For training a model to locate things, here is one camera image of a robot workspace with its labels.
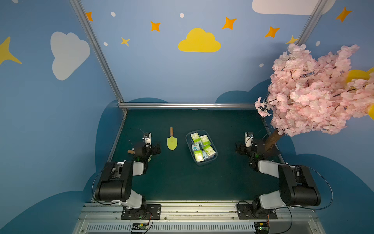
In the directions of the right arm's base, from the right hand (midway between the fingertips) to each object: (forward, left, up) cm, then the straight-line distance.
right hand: (245, 141), depth 95 cm
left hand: (-4, +62, +2) cm, 62 cm away
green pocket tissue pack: (+2, +33, -1) cm, 33 cm away
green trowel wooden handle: (0, +50, -5) cm, 50 cm away
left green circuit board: (-50, +59, -7) cm, 78 cm away
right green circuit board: (-46, -2, -9) cm, 47 cm away
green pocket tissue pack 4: (-12, +31, -2) cm, 33 cm away
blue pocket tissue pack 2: (-10, +27, -4) cm, 29 cm away
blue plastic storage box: (-3, +29, -4) cm, 29 cm away
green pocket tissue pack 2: (-1, +27, -1) cm, 27 cm away
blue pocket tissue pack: (-4, +33, -5) cm, 33 cm away
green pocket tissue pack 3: (-8, +24, -1) cm, 25 cm away
